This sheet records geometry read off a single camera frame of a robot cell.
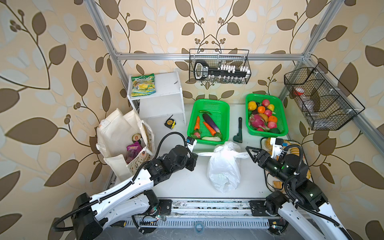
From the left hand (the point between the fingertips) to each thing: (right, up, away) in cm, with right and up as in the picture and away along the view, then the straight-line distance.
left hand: (199, 155), depth 74 cm
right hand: (+23, +3, -8) cm, 24 cm away
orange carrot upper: (-1, +13, +29) cm, 32 cm away
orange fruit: (+46, +25, +35) cm, 63 cm away
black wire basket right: (+63, +25, -2) cm, 68 cm away
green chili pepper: (+5, +24, +41) cm, 48 cm away
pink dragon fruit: (+39, +17, +25) cm, 49 cm away
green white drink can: (-38, +7, +15) cm, 41 cm away
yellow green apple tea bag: (-31, +37, +8) cm, 49 cm away
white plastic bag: (+12, -7, -2) cm, 13 cm away
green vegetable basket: (+17, +25, +41) cm, 51 cm away
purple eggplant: (+8, +16, +32) cm, 37 cm away
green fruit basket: (+47, +21, +31) cm, 61 cm away
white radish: (+8, +5, +22) cm, 24 cm away
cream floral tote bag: (-43, +4, +13) cm, 45 cm away
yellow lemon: (+39, +28, +34) cm, 59 cm away
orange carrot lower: (+9, +10, +27) cm, 30 cm away
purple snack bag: (-37, +1, +8) cm, 38 cm away
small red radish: (-1, +8, +24) cm, 25 cm away
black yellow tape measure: (-20, +15, +31) cm, 40 cm away
